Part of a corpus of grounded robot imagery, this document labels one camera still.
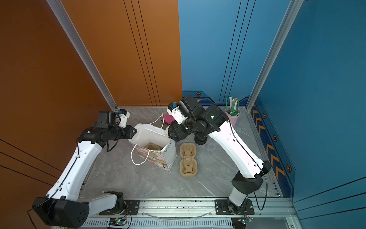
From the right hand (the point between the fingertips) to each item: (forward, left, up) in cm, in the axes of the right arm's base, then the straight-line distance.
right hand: (174, 130), depth 64 cm
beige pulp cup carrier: (-4, -6, -32) cm, 33 cm away
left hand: (+8, +23, -9) cm, 26 cm away
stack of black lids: (+16, -14, -30) cm, 37 cm away
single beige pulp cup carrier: (+8, +17, -29) cm, 35 cm away
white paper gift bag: (+8, +17, -13) cm, 23 cm away
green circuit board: (-31, +31, -35) cm, 56 cm away
